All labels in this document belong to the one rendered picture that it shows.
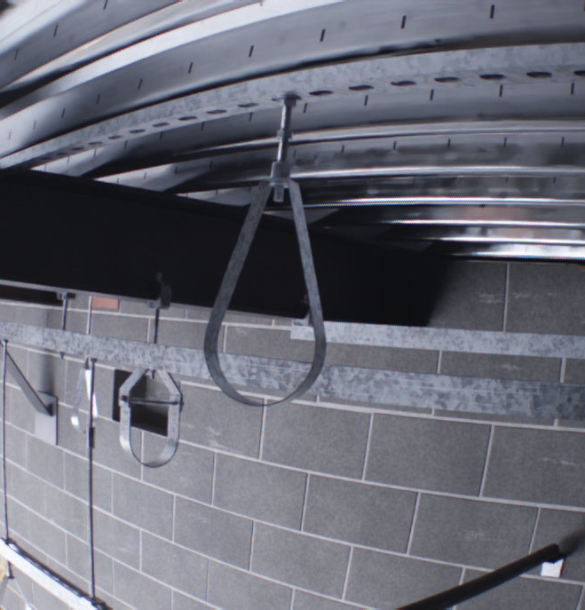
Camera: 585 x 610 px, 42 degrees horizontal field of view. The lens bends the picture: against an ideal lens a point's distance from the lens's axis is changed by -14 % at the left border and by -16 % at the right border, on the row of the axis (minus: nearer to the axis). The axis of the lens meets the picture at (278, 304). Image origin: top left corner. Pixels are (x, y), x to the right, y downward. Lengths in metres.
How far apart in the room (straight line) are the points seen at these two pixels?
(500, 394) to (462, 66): 0.44
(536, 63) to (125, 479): 2.73
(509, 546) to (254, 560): 0.96
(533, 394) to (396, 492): 1.34
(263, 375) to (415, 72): 0.63
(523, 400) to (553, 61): 0.46
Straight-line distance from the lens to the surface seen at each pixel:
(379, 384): 1.08
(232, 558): 2.74
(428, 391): 1.03
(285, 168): 0.81
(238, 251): 0.82
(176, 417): 1.67
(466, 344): 1.64
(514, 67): 0.66
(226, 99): 0.87
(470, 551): 2.13
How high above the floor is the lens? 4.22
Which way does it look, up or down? 3 degrees up
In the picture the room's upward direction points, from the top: 5 degrees clockwise
